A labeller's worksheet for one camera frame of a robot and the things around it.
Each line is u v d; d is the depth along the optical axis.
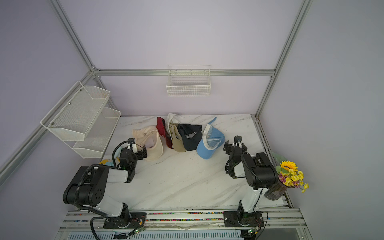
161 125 0.97
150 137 1.06
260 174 0.49
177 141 0.98
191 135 1.04
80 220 0.75
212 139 0.98
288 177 0.63
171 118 1.03
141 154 0.84
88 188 0.45
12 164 0.51
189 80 0.96
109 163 0.93
